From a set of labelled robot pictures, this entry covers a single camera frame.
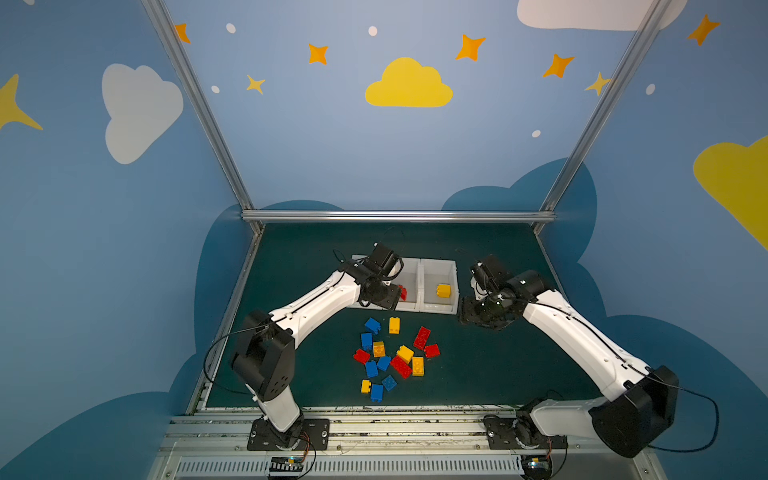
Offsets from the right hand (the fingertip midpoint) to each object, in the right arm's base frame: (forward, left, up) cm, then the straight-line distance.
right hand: (469, 317), depth 79 cm
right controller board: (-31, -17, -19) cm, 40 cm away
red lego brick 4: (-7, +30, -14) cm, 34 cm away
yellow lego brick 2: (+3, +20, -13) cm, 24 cm away
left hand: (+8, +23, -3) cm, 24 cm away
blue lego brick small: (-10, +26, -14) cm, 32 cm away
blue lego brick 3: (-8, +23, -15) cm, 28 cm away
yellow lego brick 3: (-5, +25, -13) cm, 28 cm away
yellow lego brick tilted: (-6, +17, -13) cm, 22 cm away
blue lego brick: (+3, +27, -13) cm, 30 cm away
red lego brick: (+15, +18, -12) cm, 26 cm away
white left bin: (+4, +19, +13) cm, 24 cm away
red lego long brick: (0, +11, -15) cm, 19 cm away
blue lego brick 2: (-3, +28, -14) cm, 32 cm away
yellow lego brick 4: (-9, +13, -16) cm, 22 cm away
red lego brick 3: (-10, +17, -14) cm, 24 cm away
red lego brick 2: (-4, +8, -15) cm, 18 cm away
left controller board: (-34, +46, -18) cm, 59 cm away
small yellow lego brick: (-15, +27, -14) cm, 34 cm away
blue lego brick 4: (-14, +21, -15) cm, 29 cm away
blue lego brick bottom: (-17, +24, -15) cm, 33 cm away
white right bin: (+26, +7, -16) cm, 31 cm away
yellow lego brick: (+17, +4, -14) cm, 22 cm away
